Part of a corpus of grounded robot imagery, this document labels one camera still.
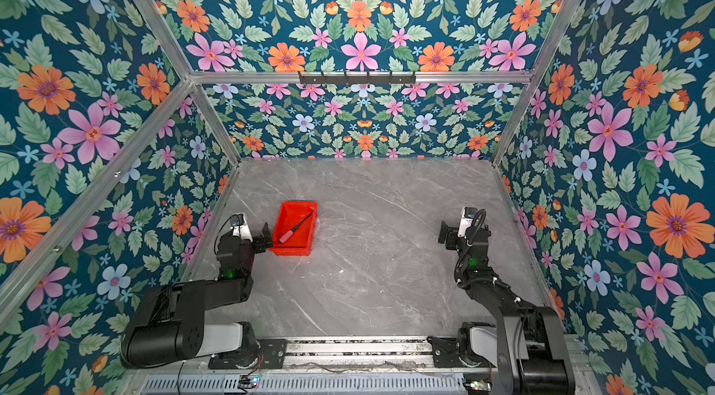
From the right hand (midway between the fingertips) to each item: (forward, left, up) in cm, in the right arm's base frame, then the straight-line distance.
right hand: (459, 222), depth 89 cm
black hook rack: (+40, +33, +28) cm, 59 cm away
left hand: (0, +67, +2) cm, 67 cm away
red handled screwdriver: (-1, +59, -8) cm, 60 cm away
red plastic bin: (+9, +59, -8) cm, 60 cm away
